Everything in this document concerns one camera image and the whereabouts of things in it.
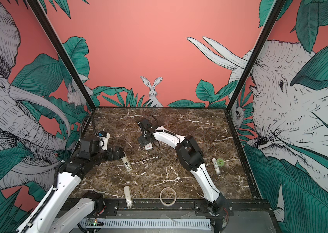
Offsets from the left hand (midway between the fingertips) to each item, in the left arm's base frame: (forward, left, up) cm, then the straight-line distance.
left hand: (116, 148), depth 77 cm
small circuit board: (-31, +10, -17) cm, 37 cm away
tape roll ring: (-23, -24, -16) cm, 37 cm away
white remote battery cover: (-21, -6, -14) cm, 26 cm away
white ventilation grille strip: (-34, -37, -17) cm, 53 cm away
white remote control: (+9, -16, -16) cm, 24 cm away
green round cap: (-3, -62, -17) cm, 64 cm away
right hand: (+14, -13, -13) cm, 23 cm away
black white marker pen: (-4, -4, -15) cm, 16 cm away
